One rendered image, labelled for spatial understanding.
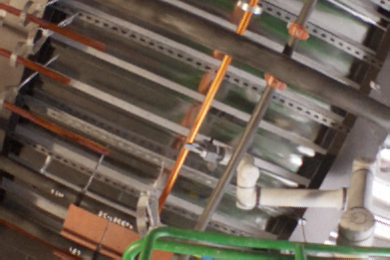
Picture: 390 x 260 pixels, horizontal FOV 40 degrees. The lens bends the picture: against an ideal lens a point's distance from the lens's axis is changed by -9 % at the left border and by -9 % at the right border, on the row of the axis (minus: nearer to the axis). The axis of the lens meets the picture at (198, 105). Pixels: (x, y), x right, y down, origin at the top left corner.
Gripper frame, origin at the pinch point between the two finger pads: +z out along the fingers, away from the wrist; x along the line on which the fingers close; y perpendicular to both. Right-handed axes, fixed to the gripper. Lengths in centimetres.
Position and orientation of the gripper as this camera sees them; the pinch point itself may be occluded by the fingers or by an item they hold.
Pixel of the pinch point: (188, 143)
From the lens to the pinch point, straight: 270.8
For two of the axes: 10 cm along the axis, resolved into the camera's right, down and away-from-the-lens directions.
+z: -9.0, -3.0, -3.1
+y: 3.9, -8.6, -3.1
